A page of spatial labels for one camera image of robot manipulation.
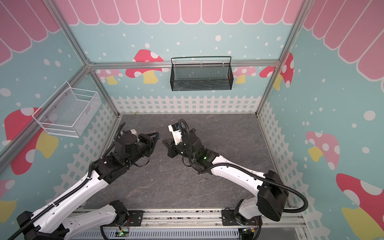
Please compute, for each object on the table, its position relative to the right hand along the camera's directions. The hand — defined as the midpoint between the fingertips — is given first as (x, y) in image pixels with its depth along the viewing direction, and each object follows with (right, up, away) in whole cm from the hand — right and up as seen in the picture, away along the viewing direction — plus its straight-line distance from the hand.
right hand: (162, 141), depth 70 cm
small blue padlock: (-2, +2, +1) cm, 3 cm away
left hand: (-1, +2, 0) cm, 2 cm away
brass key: (+21, -23, +18) cm, 36 cm away
